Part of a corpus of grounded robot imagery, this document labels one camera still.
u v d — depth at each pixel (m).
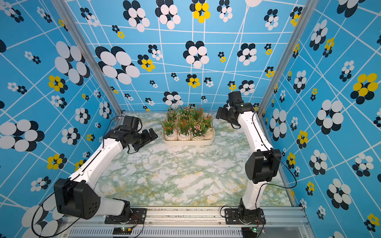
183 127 0.94
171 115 0.99
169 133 0.99
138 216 0.73
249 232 0.70
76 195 0.40
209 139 1.01
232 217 0.72
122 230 0.72
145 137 0.74
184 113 1.01
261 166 0.49
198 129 0.91
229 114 0.77
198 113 1.02
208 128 0.95
